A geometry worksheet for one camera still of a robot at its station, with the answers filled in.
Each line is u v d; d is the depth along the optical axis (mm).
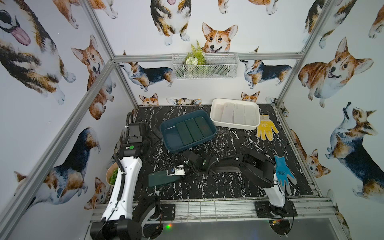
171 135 1055
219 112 1149
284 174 841
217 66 926
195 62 817
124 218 381
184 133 1020
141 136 566
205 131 1012
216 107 1173
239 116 1099
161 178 822
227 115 1112
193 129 1042
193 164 678
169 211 733
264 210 733
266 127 1066
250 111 1128
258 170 508
